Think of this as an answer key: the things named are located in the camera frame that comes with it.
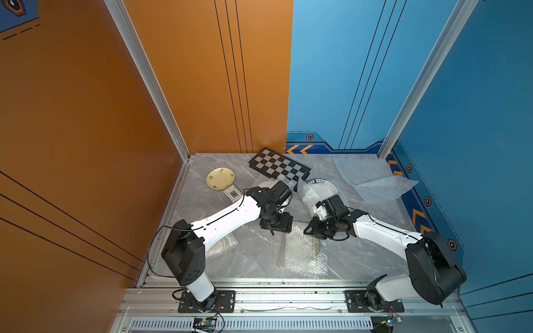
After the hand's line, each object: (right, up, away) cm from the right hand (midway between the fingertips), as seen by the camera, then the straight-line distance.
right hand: (305, 232), depth 85 cm
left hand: (-8, +4, -5) cm, 10 cm away
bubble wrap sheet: (+37, +20, +20) cm, 46 cm away
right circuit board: (+25, -27, -15) cm, 40 cm away
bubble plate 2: (-1, -7, -4) cm, 8 cm away
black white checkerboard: (-13, +29, +28) cm, 42 cm away
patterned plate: (+6, +16, +14) cm, 22 cm away
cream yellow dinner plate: (-42, +22, +26) cm, 54 cm away
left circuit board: (-37, -29, -13) cm, 49 cm away
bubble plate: (-32, -4, -2) cm, 32 cm away
